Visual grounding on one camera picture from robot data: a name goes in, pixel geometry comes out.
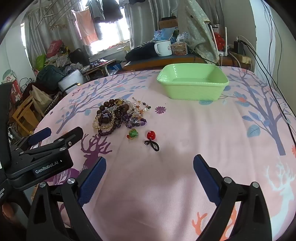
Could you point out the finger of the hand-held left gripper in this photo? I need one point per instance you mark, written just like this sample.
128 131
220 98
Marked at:
69 140
40 136

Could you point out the brown paper bag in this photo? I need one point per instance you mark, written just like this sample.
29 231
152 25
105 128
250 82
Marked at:
40 97

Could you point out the window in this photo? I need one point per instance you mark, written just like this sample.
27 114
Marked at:
108 34

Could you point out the wooden chair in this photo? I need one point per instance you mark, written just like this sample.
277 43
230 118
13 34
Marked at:
23 113

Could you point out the white enamel mug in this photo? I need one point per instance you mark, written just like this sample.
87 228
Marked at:
163 48

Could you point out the dotted beige cloth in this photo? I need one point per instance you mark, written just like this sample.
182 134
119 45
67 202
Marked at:
196 27

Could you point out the blue and white shoe box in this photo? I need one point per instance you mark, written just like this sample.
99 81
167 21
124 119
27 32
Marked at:
115 67

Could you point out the green plastic basin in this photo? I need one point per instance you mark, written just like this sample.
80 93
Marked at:
192 90

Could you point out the grey curtain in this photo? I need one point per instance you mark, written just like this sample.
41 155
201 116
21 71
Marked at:
141 23
46 32

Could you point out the pink hanging garment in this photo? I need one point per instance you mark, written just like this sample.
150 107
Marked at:
84 25

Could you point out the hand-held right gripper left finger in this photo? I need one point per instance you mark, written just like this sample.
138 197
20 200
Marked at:
92 180

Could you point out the black power adapter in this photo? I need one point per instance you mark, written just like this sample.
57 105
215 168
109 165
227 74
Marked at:
239 47

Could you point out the wicker basket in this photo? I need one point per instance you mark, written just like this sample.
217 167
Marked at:
179 47

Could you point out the pink tree printed bedsheet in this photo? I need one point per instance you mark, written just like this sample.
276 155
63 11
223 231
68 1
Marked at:
173 185

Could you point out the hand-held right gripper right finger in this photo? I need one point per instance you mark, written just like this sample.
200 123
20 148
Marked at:
205 180

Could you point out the white storage box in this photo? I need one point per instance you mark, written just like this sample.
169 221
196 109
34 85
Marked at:
70 81

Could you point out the green glass ornament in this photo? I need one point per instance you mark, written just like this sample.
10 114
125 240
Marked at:
133 134

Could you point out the red printed carton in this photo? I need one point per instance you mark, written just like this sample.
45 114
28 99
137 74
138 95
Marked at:
15 90

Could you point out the cardboard box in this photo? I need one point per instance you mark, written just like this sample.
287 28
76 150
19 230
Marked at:
168 23

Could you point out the wooden desk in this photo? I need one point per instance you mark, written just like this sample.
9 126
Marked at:
143 64

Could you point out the dark hanging garments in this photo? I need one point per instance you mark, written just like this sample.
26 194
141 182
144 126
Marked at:
104 11

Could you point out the blue crumpled cloth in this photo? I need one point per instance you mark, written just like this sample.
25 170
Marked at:
164 34

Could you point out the blender with red contents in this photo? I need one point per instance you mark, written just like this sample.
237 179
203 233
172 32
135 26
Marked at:
218 39

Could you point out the dark green bag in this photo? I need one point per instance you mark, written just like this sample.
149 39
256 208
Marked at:
49 77

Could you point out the dark folded clothing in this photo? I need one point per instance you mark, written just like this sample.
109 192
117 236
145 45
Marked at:
141 52

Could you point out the red bag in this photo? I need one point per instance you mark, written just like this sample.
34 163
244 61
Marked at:
54 47

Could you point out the small folding table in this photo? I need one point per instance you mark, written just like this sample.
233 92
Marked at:
99 67

